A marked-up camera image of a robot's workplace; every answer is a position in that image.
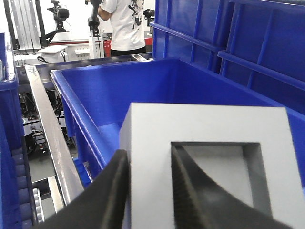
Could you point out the grey block with square hole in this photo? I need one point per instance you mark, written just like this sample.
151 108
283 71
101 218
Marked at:
202 124

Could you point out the person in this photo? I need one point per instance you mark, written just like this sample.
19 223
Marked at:
126 28

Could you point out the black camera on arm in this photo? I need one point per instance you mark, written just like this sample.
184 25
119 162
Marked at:
60 13

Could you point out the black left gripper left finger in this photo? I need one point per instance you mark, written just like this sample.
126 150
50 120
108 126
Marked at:
104 198

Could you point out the blue plastic bin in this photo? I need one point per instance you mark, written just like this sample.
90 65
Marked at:
181 21
274 35
9 107
143 83

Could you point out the steel rack with roller tracks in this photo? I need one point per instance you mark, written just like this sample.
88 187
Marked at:
47 119

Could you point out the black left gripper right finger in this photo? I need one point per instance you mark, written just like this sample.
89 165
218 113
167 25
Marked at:
197 205

